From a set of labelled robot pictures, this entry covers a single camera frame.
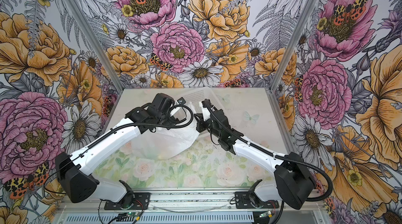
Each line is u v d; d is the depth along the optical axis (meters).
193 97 1.09
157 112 0.57
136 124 0.50
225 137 0.61
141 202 0.73
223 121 0.61
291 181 0.42
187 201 0.76
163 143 0.80
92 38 0.92
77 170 0.40
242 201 0.74
